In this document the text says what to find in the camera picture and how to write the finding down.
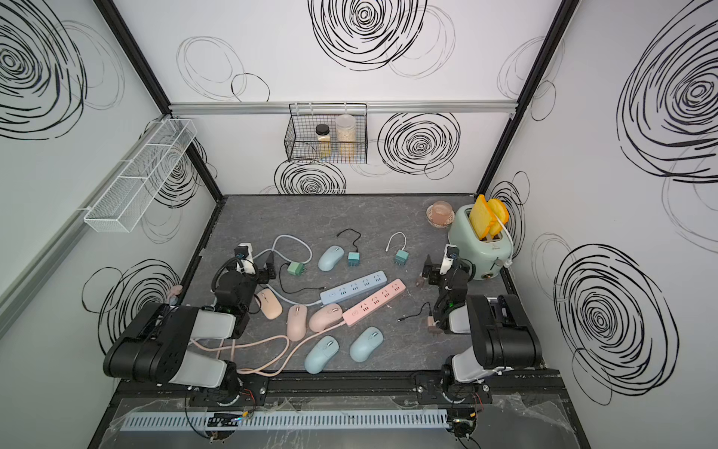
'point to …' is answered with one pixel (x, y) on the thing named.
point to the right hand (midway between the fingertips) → (447, 258)
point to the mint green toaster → (491, 255)
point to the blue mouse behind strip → (330, 258)
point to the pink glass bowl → (440, 214)
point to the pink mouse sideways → (322, 317)
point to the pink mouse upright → (296, 322)
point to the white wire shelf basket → (133, 195)
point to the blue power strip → (354, 288)
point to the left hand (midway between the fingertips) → (256, 253)
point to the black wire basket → (301, 139)
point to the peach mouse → (270, 306)
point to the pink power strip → (374, 302)
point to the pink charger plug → (432, 326)
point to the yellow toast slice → (488, 217)
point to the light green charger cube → (296, 268)
